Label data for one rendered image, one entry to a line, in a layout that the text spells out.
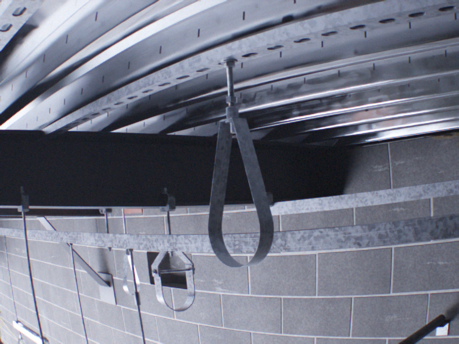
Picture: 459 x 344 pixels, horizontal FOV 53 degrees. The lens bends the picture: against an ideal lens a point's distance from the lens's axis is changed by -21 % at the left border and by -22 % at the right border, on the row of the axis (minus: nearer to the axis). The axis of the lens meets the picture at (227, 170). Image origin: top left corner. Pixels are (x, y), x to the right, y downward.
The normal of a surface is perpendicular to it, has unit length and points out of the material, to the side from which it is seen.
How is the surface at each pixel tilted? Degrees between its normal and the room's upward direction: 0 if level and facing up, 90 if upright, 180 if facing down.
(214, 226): 96
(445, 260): 90
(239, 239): 90
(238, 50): 90
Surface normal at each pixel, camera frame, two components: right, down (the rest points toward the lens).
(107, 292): -0.73, -0.01
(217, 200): 0.63, 0.18
